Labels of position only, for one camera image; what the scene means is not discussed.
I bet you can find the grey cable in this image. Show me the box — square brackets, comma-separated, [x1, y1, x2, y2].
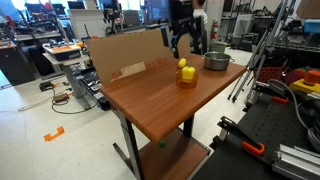
[268, 78, 320, 151]

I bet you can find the blue computer monitor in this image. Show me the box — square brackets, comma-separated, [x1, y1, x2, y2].
[145, 0, 172, 22]

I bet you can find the black table leg frame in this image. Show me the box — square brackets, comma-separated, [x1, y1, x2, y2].
[112, 108, 196, 180]

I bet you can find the red crate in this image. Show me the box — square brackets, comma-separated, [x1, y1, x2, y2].
[256, 65, 287, 84]

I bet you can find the orange translucent bowl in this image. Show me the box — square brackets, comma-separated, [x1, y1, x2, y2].
[175, 68, 199, 90]

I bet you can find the blue storage bin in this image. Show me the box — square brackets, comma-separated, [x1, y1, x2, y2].
[303, 18, 320, 34]

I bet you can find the steel cooking pot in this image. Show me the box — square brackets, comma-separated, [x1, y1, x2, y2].
[201, 51, 236, 72]

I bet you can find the yellow lemon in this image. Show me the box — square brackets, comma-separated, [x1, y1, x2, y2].
[177, 57, 188, 69]

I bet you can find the black clamp orange handle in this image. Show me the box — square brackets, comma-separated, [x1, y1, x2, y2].
[217, 115, 267, 157]

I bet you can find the metal tripod stand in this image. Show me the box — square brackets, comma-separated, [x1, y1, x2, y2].
[227, 0, 298, 104]

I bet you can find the black coiled cable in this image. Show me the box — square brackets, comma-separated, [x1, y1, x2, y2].
[292, 90, 320, 111]

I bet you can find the black floor box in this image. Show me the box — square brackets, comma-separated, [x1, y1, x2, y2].
[39, 80, 56, 93]

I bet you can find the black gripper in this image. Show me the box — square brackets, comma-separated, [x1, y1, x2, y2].
[160, 14, 196, 60]

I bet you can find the large cardboard sheet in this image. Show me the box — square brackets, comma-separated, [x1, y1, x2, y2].
[85, 28, 192, 85]

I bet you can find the white side table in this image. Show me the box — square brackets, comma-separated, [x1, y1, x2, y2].
[42, 51, 93, 111]

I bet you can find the aluminium extrusion bar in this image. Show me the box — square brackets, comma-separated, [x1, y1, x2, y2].
[271, 143, 320, 180]

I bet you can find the white box orange label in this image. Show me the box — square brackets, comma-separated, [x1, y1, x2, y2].
[43, 43, 83, 62]

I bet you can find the white pegboard panel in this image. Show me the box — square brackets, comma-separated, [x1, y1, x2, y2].
[68, 8, 108, 41]

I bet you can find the green bin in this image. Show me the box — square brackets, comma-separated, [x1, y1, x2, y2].
[209, 41, 228, 54]

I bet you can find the yellow bell pepper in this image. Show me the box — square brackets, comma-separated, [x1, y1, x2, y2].
[181, 65, 197, 81]

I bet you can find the red fire extinguisher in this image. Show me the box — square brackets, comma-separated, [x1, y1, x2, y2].
[211, 18, 220, 41]

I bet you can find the grey power brick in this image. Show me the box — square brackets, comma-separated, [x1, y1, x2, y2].
[52, 93, 71, 104]

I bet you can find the wooden table lower shelf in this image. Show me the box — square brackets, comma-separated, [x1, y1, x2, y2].
[138, 128, 211, 180]

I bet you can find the black equipment pile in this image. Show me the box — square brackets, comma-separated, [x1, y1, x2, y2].
[74, 66, 103, 94]

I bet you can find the black cabinet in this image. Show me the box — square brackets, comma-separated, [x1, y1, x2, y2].
[0, 44, 38, 86]

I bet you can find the black perforated board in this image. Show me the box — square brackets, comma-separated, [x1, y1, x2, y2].
[191, 93, 320, 180]

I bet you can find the orange emergency stop button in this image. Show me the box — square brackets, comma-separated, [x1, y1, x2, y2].
[289, 69, 320, 96]

